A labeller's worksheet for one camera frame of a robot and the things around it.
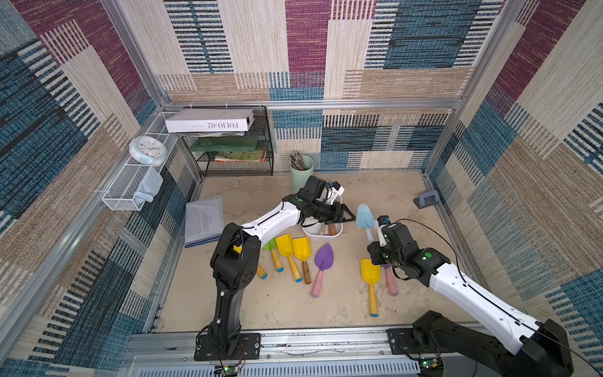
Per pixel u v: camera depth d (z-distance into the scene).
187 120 0.79
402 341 0.74
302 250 0.94
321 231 0.96
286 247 0.96
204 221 1.04
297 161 1.02
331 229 0.95
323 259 0.91
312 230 0.98
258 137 1.05
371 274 0.87
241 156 1.00
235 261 0.52
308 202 0.72
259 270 0.71
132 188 0.69
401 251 0.60
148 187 0.67
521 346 0.40
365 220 0.87
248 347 0.73
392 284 0.83
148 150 0.75
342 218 0.77
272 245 0.96
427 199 1.07
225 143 0.95
